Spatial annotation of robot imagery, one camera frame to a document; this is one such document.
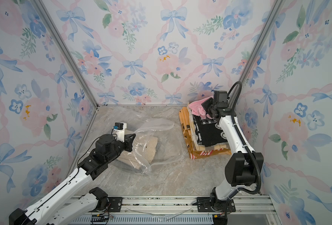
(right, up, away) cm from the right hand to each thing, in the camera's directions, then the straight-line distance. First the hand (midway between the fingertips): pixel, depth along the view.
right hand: (204, 102), depth 85 cm
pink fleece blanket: (-5, -4, -4) cm, 8 cm away
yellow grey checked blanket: (-2, -27, +1) cm, 27 cm away
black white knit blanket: (+4, -18, +6) cm, 19 cm away
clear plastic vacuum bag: (-22, -30, +10) cm, 39 cm away
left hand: (-39, -18, -10) cm, 44 cm away
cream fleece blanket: (-35, -28, -11) cm, 46 cm away
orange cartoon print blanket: (-8, -19, +15) cm, 26 cm away
